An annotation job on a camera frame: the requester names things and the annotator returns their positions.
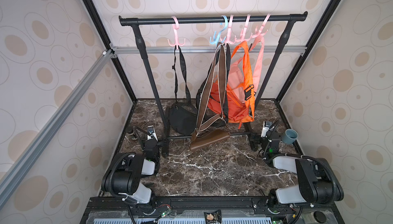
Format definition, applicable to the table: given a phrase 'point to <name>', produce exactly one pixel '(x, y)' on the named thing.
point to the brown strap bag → (211, 130)
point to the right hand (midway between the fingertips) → (268, 131)
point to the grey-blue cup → (289, 136)
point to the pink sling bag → (236, 81)
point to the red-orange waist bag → (214, 103)
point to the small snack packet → (213, 218)
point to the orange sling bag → (240, 103)
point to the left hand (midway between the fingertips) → (156, 130)
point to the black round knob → (320, 216)
